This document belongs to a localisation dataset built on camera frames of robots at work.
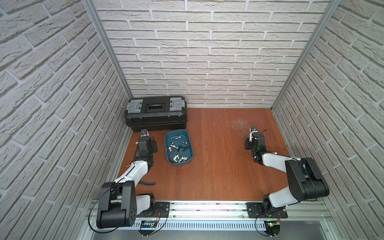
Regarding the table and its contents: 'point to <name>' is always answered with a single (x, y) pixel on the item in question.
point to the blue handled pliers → (148, 183)
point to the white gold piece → (173, 160)
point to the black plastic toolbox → (154, 113)
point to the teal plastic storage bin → (185, 157)
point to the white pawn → (170, 149)
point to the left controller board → (147, 227)
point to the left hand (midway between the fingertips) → (149, 139)
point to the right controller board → (273, 228)
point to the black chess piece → (184, 147)
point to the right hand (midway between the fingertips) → (254, 138)
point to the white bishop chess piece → (179, 137)
